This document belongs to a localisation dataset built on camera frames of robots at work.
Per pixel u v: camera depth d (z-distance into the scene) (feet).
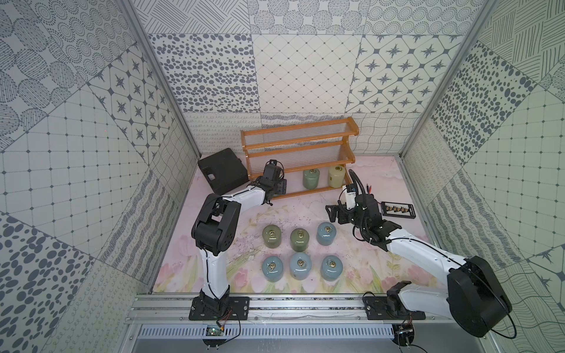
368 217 2.13
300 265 2.45
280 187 3.04
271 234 2.74
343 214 2.50
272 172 2.59
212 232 1.71
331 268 2.50
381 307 2.44
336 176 3.29
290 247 2.87
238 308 2.41
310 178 3.32
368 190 3.52
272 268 2.45
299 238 2.70
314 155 3.52
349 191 2.49
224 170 3.55
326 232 2.75
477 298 1.34
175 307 2.49
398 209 3.22
